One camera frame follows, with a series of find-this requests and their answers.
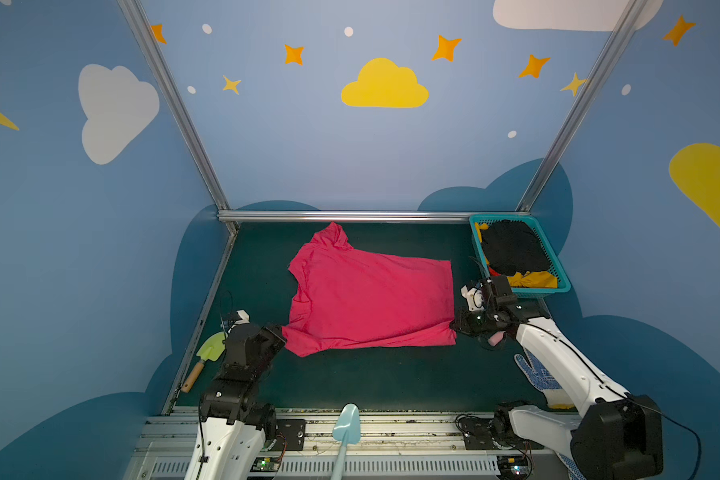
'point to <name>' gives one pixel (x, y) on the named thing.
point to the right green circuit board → (513, 465)
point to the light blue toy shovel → (347, 430)
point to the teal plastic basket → (556, 265)
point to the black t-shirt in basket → (514, 247)
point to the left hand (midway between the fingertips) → (288, 324)
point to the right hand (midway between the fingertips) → (454, 320)
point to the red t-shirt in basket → (493, 273)
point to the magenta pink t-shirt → (346, 298)
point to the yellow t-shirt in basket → (540, 279)
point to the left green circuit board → (265, 464)
